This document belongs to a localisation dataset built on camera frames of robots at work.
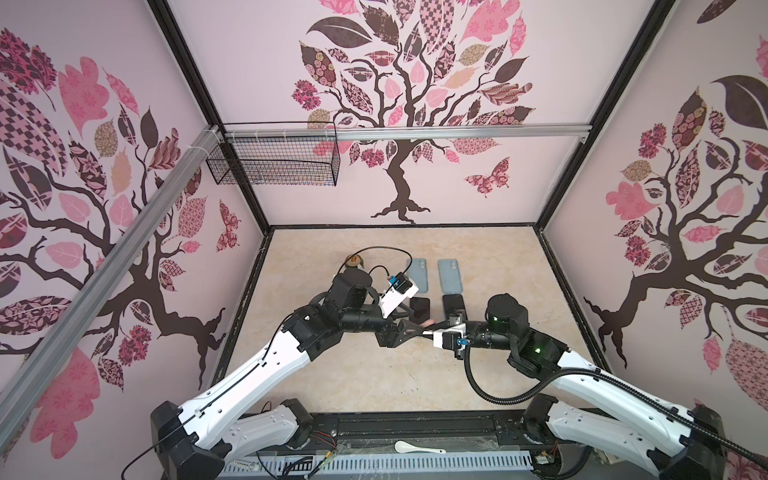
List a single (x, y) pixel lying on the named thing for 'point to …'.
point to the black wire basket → (303, 153)
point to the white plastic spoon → (404, 447)
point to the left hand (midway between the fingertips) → (413, 326)
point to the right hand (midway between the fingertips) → (422, 322)
